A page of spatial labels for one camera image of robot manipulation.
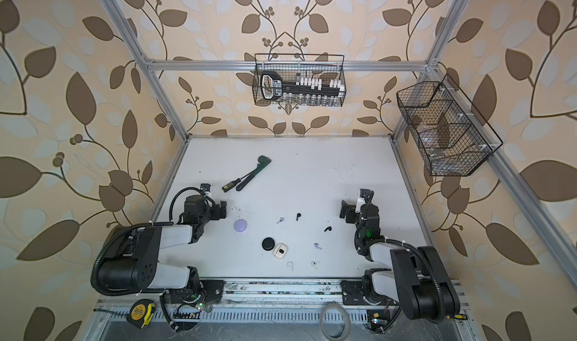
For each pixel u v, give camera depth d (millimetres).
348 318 682
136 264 436
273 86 843
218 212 853
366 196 786
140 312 685
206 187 833
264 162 1085
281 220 910
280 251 815
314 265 805
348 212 825
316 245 845
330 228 887
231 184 1001
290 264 804
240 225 894
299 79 806
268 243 844
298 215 927
